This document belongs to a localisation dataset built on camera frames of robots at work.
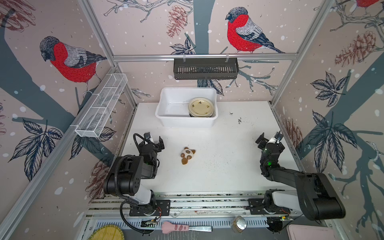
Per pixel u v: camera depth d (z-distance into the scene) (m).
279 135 0.72
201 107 1.11
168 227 0.67
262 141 0.81
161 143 0.86
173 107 1.21
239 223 0.61
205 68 1.04
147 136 0.79
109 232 0.67
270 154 0.66
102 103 0.79
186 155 0.90
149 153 0.70
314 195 0.43
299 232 0.66
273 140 0.75
